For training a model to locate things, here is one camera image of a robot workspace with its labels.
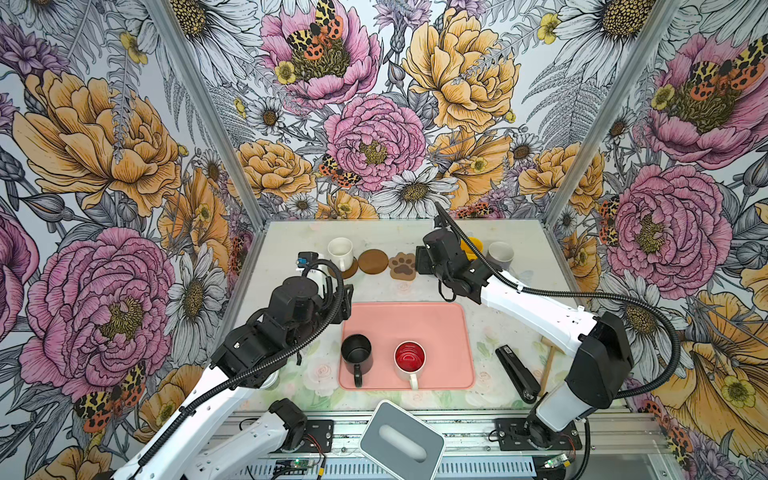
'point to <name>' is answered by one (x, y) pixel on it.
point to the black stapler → (519, 375)
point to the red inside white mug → (409, 360)
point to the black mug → (357, 356)
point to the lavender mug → (500, 254)
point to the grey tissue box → (402, 444)
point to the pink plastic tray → (443, 328)
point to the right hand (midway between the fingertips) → (428, 259)
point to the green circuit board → (292, 464)
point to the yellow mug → (476, 243)
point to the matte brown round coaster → (373, 261)
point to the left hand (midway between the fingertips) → (336, 298)
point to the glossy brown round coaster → (349, 273)
